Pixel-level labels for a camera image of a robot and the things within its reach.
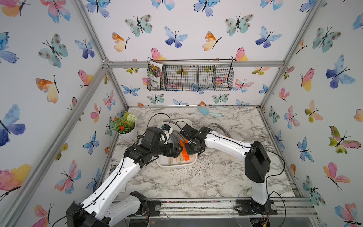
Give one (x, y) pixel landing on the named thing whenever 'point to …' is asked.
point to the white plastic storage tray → (168, 161)
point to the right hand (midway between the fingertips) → (191, 149)
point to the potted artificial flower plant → (125, 126)
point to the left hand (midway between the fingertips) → (176, 146)
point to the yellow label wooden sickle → (222, 128)
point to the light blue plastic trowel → (206, 111)
